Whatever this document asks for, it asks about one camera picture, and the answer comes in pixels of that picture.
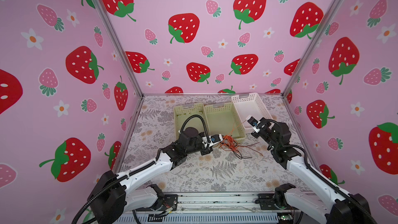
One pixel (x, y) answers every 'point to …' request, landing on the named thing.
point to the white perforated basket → (252, 105)
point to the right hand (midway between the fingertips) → (252, 115)
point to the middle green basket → (223, 118)
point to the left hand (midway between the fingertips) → (216, 137)
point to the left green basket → (183, 113)
